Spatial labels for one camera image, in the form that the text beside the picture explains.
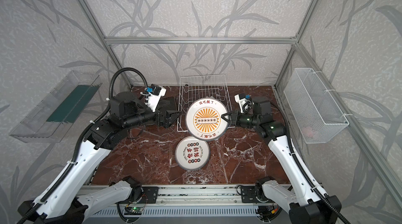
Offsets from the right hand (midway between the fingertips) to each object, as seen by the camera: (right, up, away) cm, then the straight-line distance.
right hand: (222, 112), depth 70 cm
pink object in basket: (+40, -9, +3) cm, 42 cm away
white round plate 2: (-16, -25, +17) cm, 34 cm away
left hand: (-19, +4, -8) cm, 21 cm away
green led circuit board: (-41, -45, +1) cm, 61 cm away
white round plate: (-9, -3, 0) cm, 9 cm away
